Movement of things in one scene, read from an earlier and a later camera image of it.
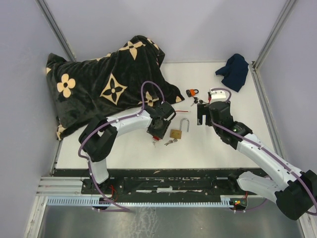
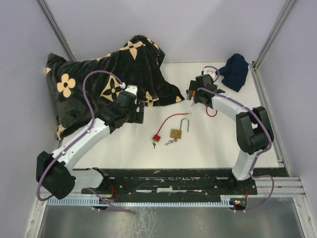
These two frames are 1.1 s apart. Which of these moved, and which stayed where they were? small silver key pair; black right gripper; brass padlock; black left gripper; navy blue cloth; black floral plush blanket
Moved: black right gripper; black left gripper
Stayed: navy blue cloth; small silver key pair; black floral plush blanket; brass padlock
